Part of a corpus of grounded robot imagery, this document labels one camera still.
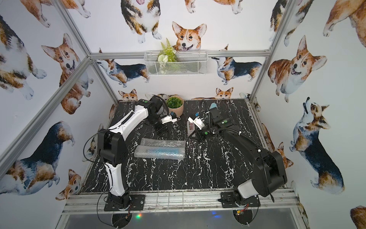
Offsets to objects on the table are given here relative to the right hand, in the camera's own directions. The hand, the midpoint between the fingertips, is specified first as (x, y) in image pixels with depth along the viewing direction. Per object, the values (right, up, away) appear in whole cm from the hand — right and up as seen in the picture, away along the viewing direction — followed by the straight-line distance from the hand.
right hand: (189, 136), depth 78 cm
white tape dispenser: (0, +2, +23) cm, 23 cm away
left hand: (-13, +2, +9) cm, 16 cm away
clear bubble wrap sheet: (-31, -10, +10) cm, 34 cm away
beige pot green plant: (-11, +19, +26) cm, 34 cm away
